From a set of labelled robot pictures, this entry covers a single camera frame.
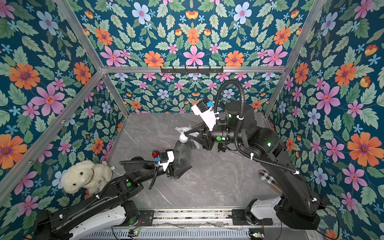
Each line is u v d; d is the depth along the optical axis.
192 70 0.93
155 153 0.86
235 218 0.73
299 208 0.37
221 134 0.42
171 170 0.57
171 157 0.51
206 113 0.42
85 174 0.72
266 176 0.84
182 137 0.50
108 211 0.58
